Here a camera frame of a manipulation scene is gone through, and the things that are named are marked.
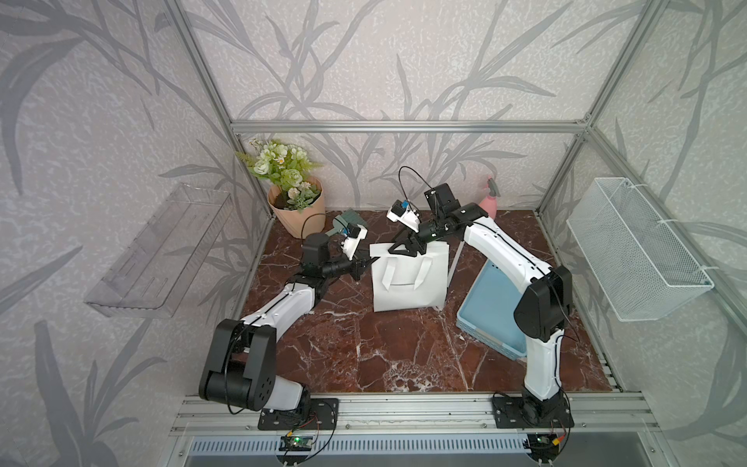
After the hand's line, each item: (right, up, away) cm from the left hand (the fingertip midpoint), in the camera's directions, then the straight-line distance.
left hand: (377, 255), depth 82 cm
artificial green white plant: (-30, +29, +12) cm, 44 cm away
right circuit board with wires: (+43, -48, -8) cm, 65 cm away
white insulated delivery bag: (+9, -8, +3) cm, 12 cm away
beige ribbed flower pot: (-27, +10, +20) cm, 35 cm away
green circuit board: (-19, -46, -11) cm, 51 cm away
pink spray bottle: (+41, +17, +27) cm, 52 cm away
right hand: (+4, +3, 0) cm, 5 cm away
